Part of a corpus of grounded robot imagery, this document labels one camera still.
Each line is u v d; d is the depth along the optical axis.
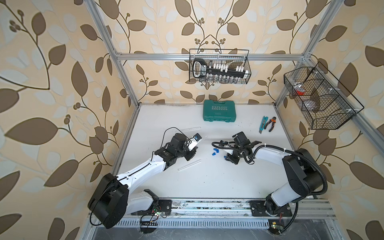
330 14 0.73
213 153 0.94
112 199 0.41
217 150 0.94
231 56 0.91
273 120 1.09
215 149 0.94
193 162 0.90
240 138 0.75
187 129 1.09
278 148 0.55
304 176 0.45
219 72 0.83
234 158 0.81
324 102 0.74
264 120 1.09
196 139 0.72
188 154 0.74
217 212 0.74
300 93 0.82
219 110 1.12
